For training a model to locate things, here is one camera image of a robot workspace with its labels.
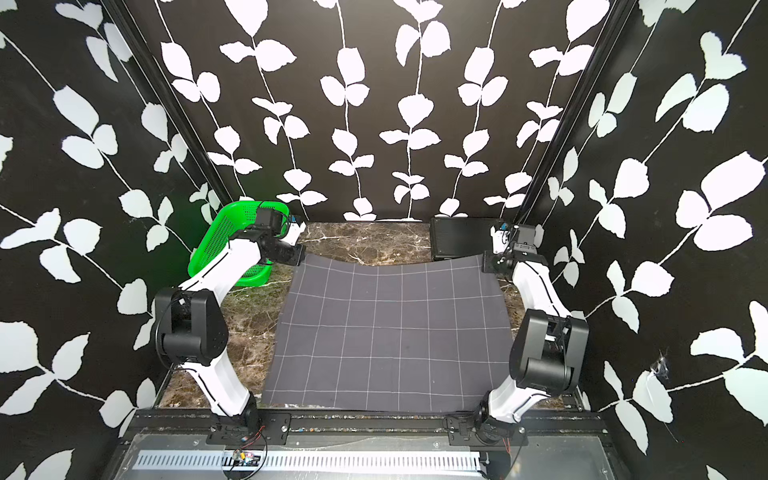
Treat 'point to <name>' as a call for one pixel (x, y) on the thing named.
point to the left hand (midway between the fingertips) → (303, 249)
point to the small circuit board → (244, 459)
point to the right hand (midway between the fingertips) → (487, 251)
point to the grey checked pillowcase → (362, 337)
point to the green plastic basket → (227, 221)
